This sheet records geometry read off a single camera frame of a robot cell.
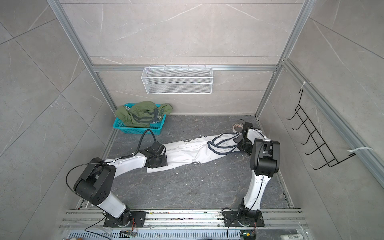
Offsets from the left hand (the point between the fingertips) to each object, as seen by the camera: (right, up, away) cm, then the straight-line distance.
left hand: (164, 158), depth 94 cm
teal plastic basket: (-9, +20, +17) cm, 28 cm away
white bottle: (+66, -30, -26) cm, 77 cm away
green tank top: (-20, +30, +17) cm, 40 cm away
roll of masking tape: (+52, +22, +18) cm, 59 cm away
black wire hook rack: (+74, +7, -36) cm, 82 cm away
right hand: (+54, +5, +6) cm, 54 cm away
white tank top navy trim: (+17, +4, +6) cm, 19 cm away
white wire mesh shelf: (+7, +52, +7) cm, 53 cm away
